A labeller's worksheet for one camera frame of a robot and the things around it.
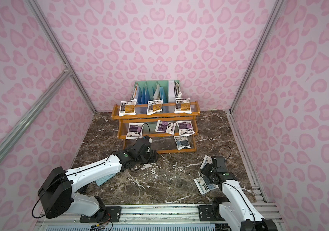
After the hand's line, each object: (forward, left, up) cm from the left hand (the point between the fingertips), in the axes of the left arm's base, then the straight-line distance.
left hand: (159, 154), depth 82 cm
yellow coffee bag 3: (+21, -14, +18) cm, 31 cm away
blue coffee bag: (+14, -14, -9) cm, 22 cm away
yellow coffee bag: (+19, +17, +19) cm, 32 cm away
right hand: (-5, -27, -11) cm, 30 cm away
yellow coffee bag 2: (+20, +2, +19) cm, 28 cm away
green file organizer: (+41, -5, +13) cm, 44 cm away
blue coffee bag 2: (+1, -29, -10) cm, 31 cm away
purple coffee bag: (+14, +15, +4) cm, 21 cm away
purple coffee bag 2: (+17, -4, +4) cm, 18 cm away
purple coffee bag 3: (+15, -16, +5) cm, 22 cm away
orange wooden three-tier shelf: (+15, -2, -12) cm, 19 cm away
